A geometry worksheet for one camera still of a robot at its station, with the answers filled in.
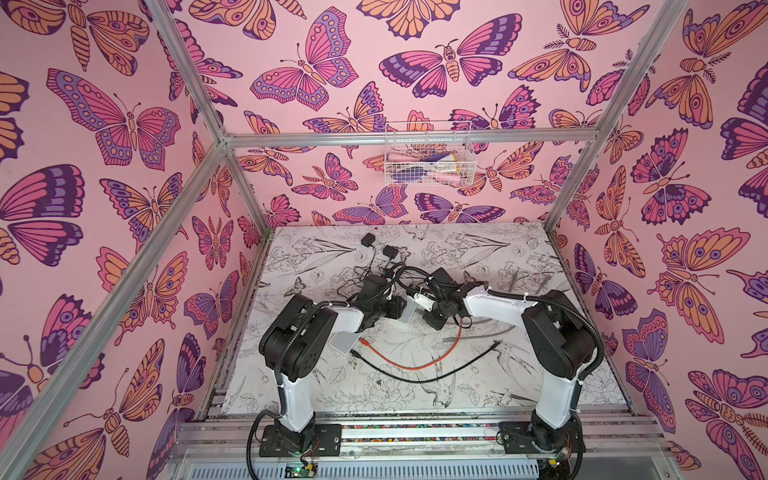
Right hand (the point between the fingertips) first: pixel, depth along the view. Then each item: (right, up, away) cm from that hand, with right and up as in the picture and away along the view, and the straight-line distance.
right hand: (428, 309), depth 96 cm
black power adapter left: (-21, +23, +20) cm, 37 cm away
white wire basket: (0, +45, -6) cm, 45 cm away
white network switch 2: (-26, -8, -8) cm, 28 cm away
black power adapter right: (-12, +19, +17) cm, 28 cm away
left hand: (-7, +2, +1) cm, 7 cm away
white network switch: (-7, -1, -1) cm, 7 cm away
